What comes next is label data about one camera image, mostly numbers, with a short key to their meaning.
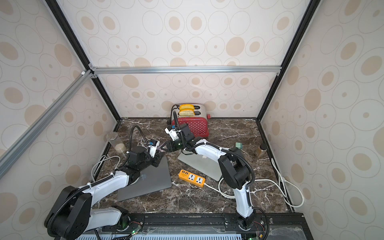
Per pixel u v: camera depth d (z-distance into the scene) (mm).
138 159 670
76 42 792
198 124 972
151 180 875
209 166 924
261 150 921
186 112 954
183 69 900
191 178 855
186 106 974
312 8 678
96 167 967
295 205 806
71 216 413
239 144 1009
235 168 515
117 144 987
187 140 714
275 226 732
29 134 571
